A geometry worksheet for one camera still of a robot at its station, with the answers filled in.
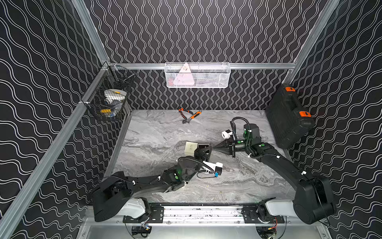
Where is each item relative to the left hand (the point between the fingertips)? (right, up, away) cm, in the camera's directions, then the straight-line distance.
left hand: (208, 141), depth 72 cm
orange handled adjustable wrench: (-12, +11, +41) cm, 44 cm away
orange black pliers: (-16, +21, +48) cm, 55 cm away
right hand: (+3, -3, 0) cm, 5 cm away
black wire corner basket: (-52, +24, +8) cm, 58 cm away
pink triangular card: (-12, +36, +16) cm, 42 cm away
